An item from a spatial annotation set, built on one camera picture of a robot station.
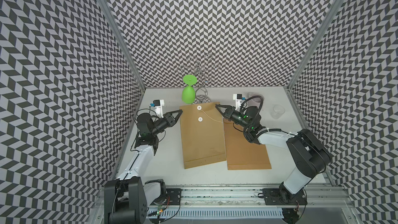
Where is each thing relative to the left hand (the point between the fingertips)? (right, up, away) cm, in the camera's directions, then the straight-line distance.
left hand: (182, 112), depth 78 cm
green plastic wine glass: (+2, +10, +7) cm, 13 cm away
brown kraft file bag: (+33, -25, +11) cm, 43 cm away
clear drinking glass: (+59, -1, +21) cm, 62 cm away
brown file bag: (+10, -11, +2) cm, 15 cm away
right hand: (+16, +2, +1) cm, 17 cm away
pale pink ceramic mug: (+45, +5, +25) cm, 51 cm away
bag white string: (+15, -4, +7) cm, 17 cm away
